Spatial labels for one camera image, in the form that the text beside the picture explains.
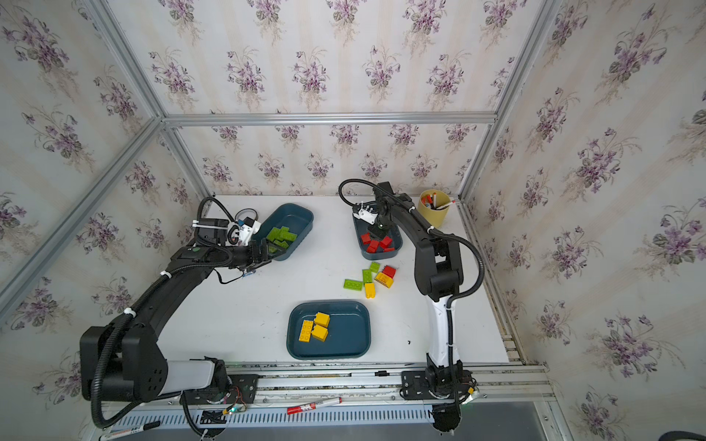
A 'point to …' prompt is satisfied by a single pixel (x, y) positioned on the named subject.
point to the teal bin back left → (299, 219)
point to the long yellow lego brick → (306, 330)
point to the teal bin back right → (361, 228)
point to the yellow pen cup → (433, 205)
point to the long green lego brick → (277, 234)
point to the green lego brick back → (282, 230)
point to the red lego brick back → (366, 238)
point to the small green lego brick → (284, 244)
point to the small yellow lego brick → (319, 333)
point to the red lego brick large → (389, 249)
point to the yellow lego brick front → (370, 290)
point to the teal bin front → (349, 330)
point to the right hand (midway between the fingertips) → (377, 230)
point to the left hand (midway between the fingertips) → (277, 252)
